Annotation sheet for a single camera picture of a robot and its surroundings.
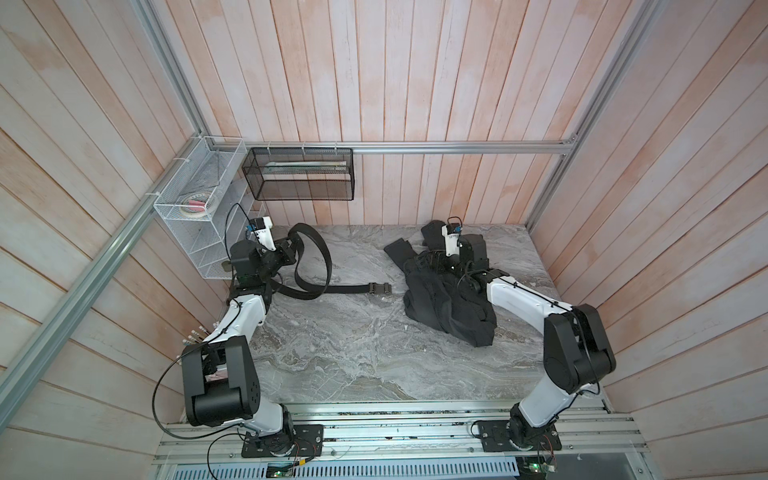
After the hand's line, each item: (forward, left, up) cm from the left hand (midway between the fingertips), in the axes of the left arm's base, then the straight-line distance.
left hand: (300, 237), depth 85 cm
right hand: (+2, -39, -9) cm, 40 cm away
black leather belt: (-3, +4, -23) cm, 23 cm away
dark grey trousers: (-8, -41, -17) cm, 45 cm away
